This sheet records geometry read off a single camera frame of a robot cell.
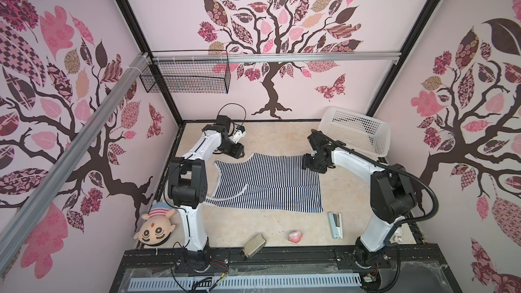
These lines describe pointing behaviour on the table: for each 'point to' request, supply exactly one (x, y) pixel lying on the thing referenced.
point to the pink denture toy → (295, 237)
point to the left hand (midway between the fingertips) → (237, 155)
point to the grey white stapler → (336, 225)
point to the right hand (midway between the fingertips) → (307, 165)
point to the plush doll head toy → (157, 227)
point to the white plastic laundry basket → (361, 132)
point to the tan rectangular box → (253, 247)
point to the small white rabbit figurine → (398, 236)
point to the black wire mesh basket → (186, 72)
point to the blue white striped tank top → (266, 182)
